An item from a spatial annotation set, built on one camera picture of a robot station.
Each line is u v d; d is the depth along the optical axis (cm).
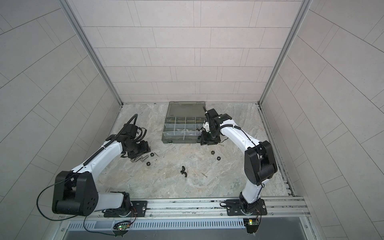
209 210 71
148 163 86
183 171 83
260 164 46
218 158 89
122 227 64
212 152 91
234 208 71
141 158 87
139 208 71
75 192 40
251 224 68
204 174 83
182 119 106
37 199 38
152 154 89
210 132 74
